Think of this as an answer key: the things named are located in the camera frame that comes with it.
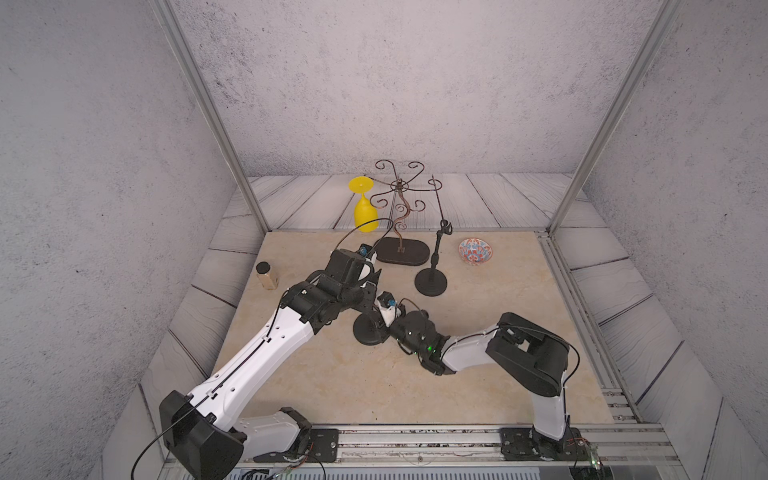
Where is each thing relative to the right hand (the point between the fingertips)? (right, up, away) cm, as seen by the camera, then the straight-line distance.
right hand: (368, 308), depth 83 cm
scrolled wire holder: (+4, +44, +23) cm, 50 cm away
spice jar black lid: (-35, +11, +15) cm, 40 cm away
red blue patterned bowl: (+37, +16, +28) cm, 49 cm away
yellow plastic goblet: (-2, +29, +10) cm, 30 cm away
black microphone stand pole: (+23, +23, +5) cm, 33 cm away
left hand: (+2, +6, -8) cm, 10 cm away
